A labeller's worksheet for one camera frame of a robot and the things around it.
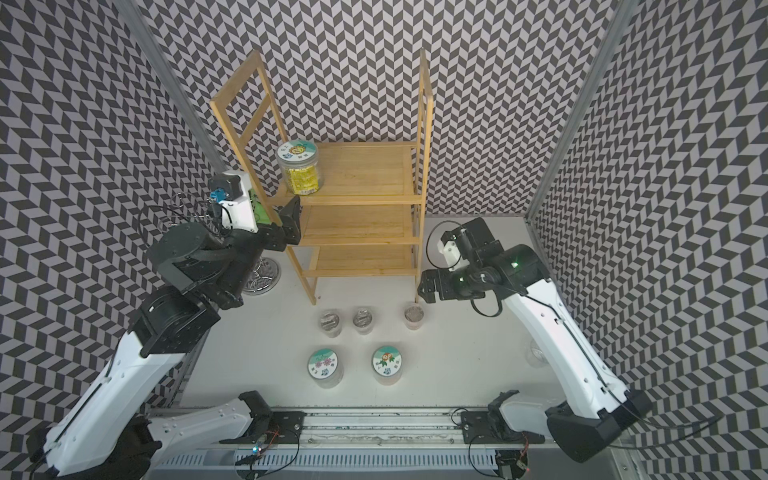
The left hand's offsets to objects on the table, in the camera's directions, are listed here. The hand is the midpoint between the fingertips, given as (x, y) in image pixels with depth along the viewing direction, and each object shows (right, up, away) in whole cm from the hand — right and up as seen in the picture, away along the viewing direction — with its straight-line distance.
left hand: (274, 200), depth 53 cm
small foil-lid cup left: (+3, -31, +30) cm, 43 cm away
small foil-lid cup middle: (+12, -30, +31) cm, 45 cm away
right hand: (+32, -20, +14) cm, 40 cm away
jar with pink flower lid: (+4, -39, +21) cm, 45 cm away
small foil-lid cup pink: (+27, -30, +33) cm, 52 cm away
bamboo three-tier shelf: (+14, -2, +24) cm, 28 cm away
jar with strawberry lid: (+20, -39, +22) cm, 49 cm away
